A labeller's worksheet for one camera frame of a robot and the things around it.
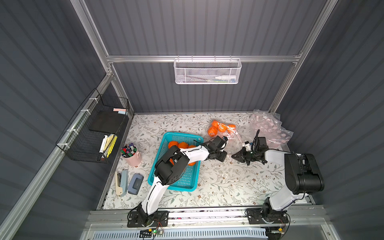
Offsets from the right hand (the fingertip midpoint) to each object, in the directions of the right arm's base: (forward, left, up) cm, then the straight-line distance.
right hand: (234, 156), depth 91 cm
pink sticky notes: (+16, +69, +24) cm, 75 cm away
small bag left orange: (+19, +13, +1) cm, 23 cm away
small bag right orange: (+22, -1, +1) cm, 22 cm away
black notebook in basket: (+7, +71, +24) cm, 75 cm away
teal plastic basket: (-14, +28, -5) cm, 32 cm away
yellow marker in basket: (-8, +63, +24) cm, 68 cm away
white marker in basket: (-7, +67, +24) cm, 72 cm away
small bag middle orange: (+22, +6, +1) cm, 23 cm away
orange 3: (-5, +26, 0) cm, 27 cm away
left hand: (+2, +6, -2) cm, 7 cm away
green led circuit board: (-39, +46, -6) cm, 61 cm away
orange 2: (+6, +32, +3) cm, 33 cm away
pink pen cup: (-4, +61, +8) cm, 62 cm away
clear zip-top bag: (+12, -2, -4) cm, 13 cm away
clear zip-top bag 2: (+24, -28, +2) cm, 37 cm away
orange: (+8, +39, +2) cm, 40 cm away
